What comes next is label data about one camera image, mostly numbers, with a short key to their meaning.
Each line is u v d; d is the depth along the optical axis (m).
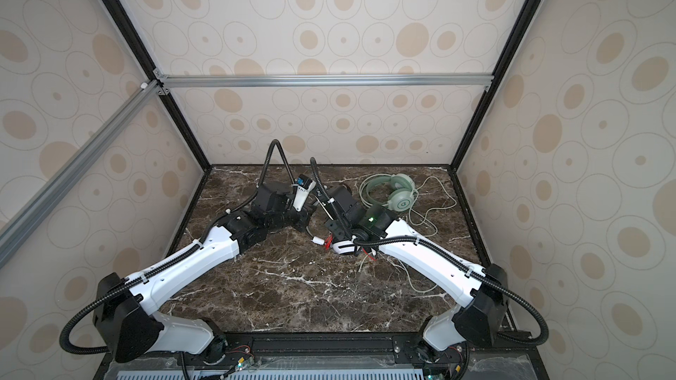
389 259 0.92
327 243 0.72
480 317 0.39
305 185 0.66
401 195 1.00
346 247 0.70
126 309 0.39
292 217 0.65
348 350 0.75
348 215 0.53
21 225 0.52
